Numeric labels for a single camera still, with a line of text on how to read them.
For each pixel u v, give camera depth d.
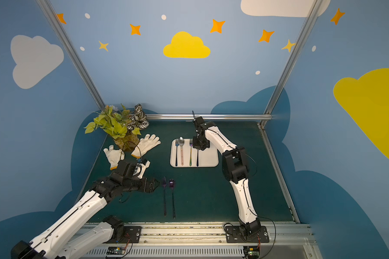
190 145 1.08
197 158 0.97
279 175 1.00
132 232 0.75
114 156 1.02
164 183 0.92
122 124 0.95
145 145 1.07
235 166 0.60
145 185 0.68
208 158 1.01
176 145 1.08
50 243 0.40
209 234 0.76
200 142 0.87
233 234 0.74
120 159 1.01
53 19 0.72
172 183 0.90
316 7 0.69
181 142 1.08
